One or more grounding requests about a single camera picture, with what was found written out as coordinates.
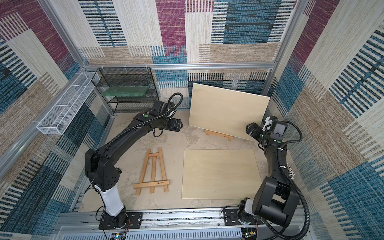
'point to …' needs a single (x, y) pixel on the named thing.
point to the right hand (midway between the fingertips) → (253, 132)
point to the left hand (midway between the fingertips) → (177, 124)
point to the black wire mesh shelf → (128, 76)
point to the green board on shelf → (126, 91)
